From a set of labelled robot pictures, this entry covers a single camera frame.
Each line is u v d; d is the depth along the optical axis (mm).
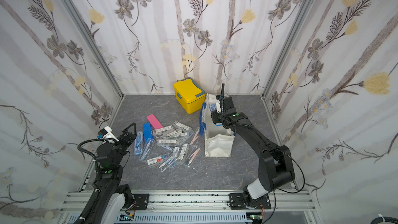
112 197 567
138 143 929
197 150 907
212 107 903
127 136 691
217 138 763
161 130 961
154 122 1045
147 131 964
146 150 904
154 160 860
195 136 971
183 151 897
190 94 1026
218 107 779
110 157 593
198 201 756
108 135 688
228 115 657
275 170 436
